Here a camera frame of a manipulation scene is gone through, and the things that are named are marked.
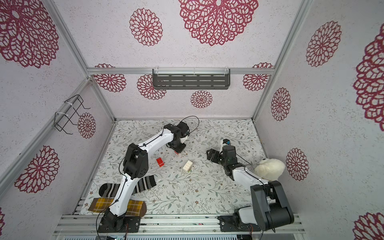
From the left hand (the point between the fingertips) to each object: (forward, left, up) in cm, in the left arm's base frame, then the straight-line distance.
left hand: (178, 150), depth 98 cm
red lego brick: (-8, +11, -1) cm, 14 cm away
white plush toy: (-21, -47, +16) cm, 54 cm away
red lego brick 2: (-1, +1, -2) cm, 3 cm away
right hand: (-5, -21, +6) cm, 22 cm away
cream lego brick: (-12, -7, +2) cm, 14 cm away
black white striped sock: (-25, +37, -3) cm, 45 cm away
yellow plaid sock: (-34, +21, -3) cm, 40 cm away
